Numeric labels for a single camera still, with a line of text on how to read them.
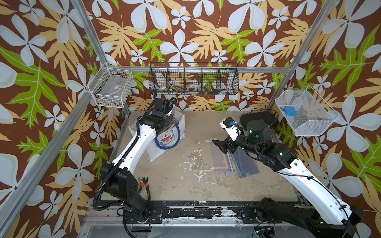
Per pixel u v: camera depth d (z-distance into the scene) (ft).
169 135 2.97
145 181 2.78
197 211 2.51
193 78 3.18
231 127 1.74
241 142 1.78
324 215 1.29
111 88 2.83
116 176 1.42
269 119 3.50
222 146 1.83
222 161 3.06
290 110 2.84
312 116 2.57
